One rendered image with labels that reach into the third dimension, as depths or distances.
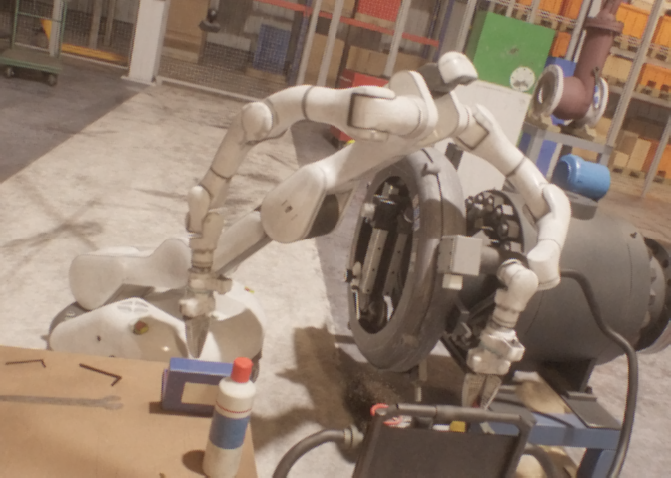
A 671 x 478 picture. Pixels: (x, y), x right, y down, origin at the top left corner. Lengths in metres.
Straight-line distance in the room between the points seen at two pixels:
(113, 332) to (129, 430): 0.69
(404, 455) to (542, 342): 0.90
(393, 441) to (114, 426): 0.58
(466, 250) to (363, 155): 0.40
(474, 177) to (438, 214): 4.22
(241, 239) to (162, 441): 0.73
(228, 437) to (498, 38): 8.52
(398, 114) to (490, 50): 7.99
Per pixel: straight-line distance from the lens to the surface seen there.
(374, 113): 1.39
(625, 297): 2.35
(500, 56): 9.42
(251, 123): 1.55
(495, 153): 1.80
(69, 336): 2.16
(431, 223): 1.91
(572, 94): 6.39
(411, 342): 1.96
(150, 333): 1.93
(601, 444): 2.46
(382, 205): 2.10
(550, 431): 2.31
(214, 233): 1.70
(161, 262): 2.03
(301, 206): 1.69
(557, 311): 2.22
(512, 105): 6.11
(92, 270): 2.26
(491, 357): 1.62
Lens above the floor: 1.27
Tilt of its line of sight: 17 degrees down
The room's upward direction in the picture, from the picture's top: 15 degrees clockwise
